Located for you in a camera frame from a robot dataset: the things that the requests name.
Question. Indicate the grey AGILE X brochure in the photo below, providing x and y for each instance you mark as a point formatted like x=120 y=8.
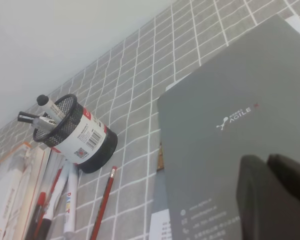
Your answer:
x=227 y=112

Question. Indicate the red pencil with eraser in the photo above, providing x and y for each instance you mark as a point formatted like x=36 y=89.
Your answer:
x=103 y=204

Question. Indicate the black mesh pen holder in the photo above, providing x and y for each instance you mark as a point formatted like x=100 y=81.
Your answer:
x=82 y=138

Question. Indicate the white black marker on table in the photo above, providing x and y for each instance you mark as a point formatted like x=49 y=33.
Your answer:
x=53 y=202

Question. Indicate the white PAINT marker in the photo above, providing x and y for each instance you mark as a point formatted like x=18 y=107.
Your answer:
x=71 y=202

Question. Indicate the grey checked tablecloth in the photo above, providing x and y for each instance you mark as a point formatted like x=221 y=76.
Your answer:
x=117 y=57

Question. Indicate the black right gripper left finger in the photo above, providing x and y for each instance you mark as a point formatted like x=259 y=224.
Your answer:
x=267 y=210

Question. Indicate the white orange ROS book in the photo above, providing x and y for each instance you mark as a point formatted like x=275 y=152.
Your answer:
x=21 y=176

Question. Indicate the round capped marker in holder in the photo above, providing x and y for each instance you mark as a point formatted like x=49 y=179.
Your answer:
x=50 y=108

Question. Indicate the red pen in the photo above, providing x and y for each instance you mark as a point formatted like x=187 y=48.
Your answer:
x=42 y=202

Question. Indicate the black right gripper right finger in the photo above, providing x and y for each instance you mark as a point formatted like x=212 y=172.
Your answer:
x=287 y=172

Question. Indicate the black capped marker in holder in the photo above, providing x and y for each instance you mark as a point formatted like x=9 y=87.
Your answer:
x=39 y=121

